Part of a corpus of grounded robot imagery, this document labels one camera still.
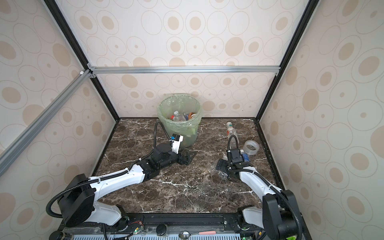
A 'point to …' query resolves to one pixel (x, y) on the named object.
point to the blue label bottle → (187, 117)
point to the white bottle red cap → (172, 117)
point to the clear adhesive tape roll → (251, 147)
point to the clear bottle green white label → (230, 131)
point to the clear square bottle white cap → (178, 117)
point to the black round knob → (161, 229)
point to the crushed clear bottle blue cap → (222, 174)
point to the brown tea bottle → (190, 114)
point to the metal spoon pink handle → (184, 235)
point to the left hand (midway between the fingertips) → (194, 150)
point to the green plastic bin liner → (183, 103)
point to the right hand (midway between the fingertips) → (224, 167)
